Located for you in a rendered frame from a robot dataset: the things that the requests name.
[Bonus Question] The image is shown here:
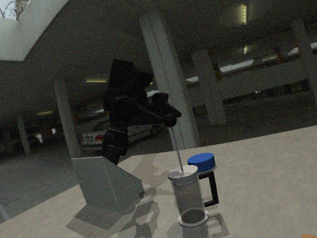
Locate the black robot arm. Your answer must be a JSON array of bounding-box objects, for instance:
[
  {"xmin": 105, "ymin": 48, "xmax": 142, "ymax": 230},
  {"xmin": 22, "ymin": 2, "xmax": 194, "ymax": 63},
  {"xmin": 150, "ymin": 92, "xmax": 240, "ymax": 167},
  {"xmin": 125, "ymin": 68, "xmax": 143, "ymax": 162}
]
[{"xmin": 102, "ymin": 59, "xmax": 153, "ymax": 165}]

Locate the french press with black handle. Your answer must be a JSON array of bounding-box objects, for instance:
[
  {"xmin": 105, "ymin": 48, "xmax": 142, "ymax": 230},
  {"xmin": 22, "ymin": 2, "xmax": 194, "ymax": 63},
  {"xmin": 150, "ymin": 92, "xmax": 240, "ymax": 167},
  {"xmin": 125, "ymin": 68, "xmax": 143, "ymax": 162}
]
[{"xmin": 163, "ymin": 114, "xmax": 219, "ymax": 228}]

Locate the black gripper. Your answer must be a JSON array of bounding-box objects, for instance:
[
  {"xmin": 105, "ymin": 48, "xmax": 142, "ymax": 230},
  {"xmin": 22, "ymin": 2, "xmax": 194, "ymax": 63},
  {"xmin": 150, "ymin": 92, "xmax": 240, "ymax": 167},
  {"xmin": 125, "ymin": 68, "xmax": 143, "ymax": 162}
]
[{"xmin": 109, "ymin": 90, "xmax": 182, "ymax": 128}]

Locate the blue short cylinder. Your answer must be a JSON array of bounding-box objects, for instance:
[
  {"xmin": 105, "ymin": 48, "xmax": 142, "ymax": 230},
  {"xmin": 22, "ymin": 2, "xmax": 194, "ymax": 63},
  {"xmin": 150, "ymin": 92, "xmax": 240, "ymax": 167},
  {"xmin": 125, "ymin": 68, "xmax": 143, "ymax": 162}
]
[{"xmin": 187, "ymin": 153, "xmax": 215, "ymax": 173}]

